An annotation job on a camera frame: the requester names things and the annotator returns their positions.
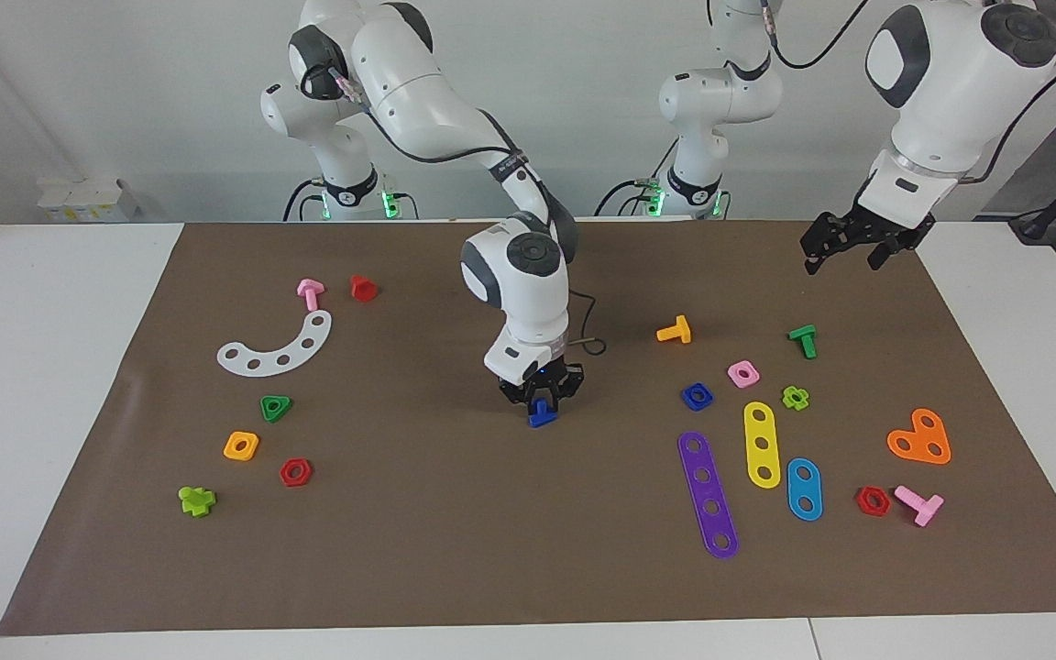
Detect large pink toy bolt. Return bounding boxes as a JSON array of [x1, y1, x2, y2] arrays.
[[894, 485, 945, 528]]

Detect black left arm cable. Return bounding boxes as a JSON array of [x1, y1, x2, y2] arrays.
[[762, 0, 1056, 184]]

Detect white box with yellow label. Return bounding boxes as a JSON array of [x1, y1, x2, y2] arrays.
[[38, 177, 142, 224]]

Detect purple four-hole plate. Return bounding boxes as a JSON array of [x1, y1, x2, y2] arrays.
[[677, 431, 740, 560]]

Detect black left base cables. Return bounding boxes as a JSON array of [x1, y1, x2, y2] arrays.
[[594, 179, 653, 218]]

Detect black right base cables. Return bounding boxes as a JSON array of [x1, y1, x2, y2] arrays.
[[282, 177, 323, 223]]

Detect orange heart-shaped plate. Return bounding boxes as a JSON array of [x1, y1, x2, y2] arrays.
[[886, 408, 952, 466]]

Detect blue two-hole plate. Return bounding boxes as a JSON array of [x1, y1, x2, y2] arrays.
[[786, 457, 824, 523]]

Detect white curved five-hole plate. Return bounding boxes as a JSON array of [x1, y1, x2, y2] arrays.
[[216, 310, 334, 378]]

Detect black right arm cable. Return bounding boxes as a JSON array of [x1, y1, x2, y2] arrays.
[[331, 64, 607, 357]]

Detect black base cables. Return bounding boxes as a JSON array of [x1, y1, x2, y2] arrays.
[[282, 177, 323, 223], [594, 179, 653, 218]]

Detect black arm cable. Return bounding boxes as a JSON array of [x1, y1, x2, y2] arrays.
[[331, 64, 607, 357], [762, 0, 1056, 184]]

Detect yellow three-hole plate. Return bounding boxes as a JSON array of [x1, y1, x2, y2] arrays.
[[743, 401, 782, 490]]

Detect brown table mat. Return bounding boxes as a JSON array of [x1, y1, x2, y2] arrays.
[[0, 218, 1056, 637]]

